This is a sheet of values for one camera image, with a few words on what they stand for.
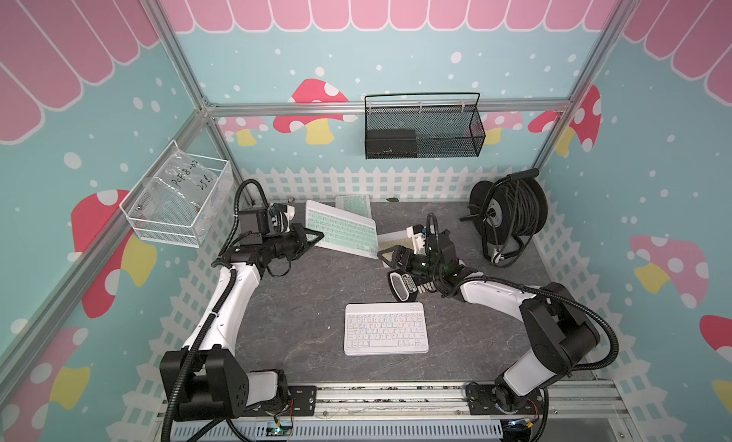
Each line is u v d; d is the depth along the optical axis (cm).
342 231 84
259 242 61
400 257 76
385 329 84
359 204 120
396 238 109
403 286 95
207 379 40
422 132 94
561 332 45
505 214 90
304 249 70
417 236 81
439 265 69
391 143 84
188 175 73
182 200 72
